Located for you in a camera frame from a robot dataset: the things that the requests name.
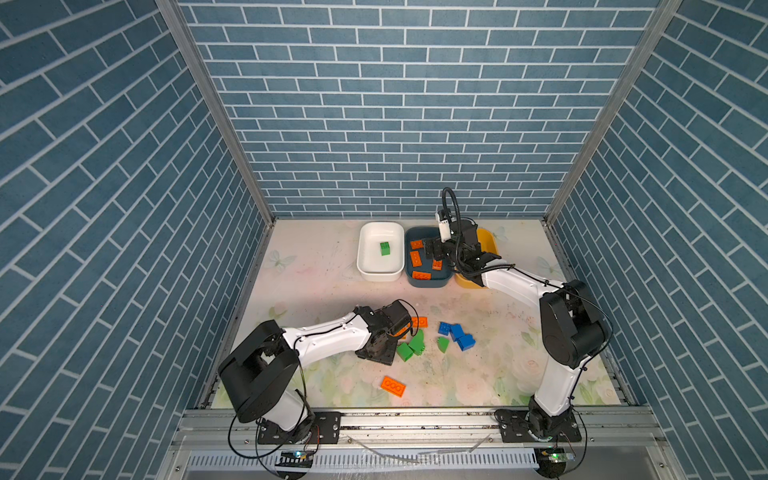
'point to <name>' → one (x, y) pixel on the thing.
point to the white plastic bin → (373, 266)
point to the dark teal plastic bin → (439, 278)
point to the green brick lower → (404, 351)
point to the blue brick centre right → (456, 331)
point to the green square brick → (385, 248)
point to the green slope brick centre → (418, 342)
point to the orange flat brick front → (392, 386)
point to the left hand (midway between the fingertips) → (385, 357)
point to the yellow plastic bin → (488, 243)
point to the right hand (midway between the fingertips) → (434, 232)
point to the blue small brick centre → (444, 328)
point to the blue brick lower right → (466, 342)
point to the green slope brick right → (443, 343)
